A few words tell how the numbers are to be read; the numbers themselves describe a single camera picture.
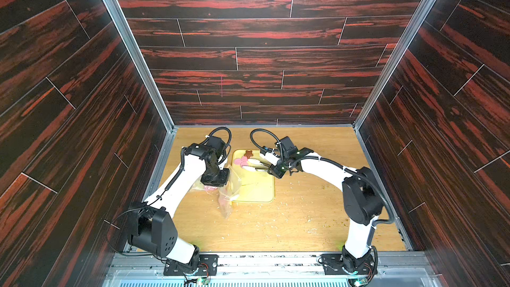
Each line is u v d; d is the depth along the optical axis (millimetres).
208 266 729
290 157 704
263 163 957
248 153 1064
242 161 1046
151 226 486
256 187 954
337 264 734
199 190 928
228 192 907
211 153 585
